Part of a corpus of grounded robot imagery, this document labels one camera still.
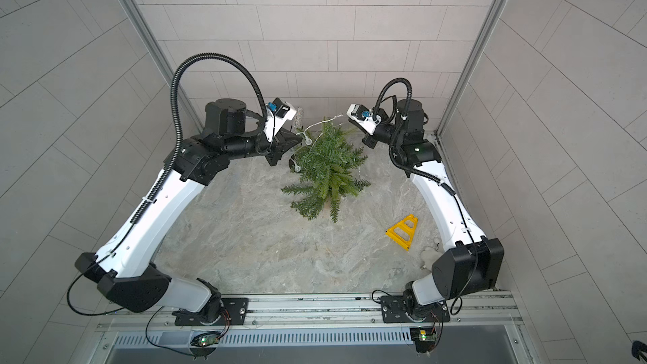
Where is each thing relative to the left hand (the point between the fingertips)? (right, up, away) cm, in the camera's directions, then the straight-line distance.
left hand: (304, 136), depth 62 cm
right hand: (+13, +6, +9) cm, 17 cm away
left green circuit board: (-26, -53, +2) cm, 59 cm away
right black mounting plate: (+25, -49, +9) cm, 56 cm away
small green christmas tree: (+5, -8, +10) cm, 14 cm away
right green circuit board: (+32, -55, +5) cm, 64 cm away
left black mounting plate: (-21, -49, +8) cm, 54 cm away
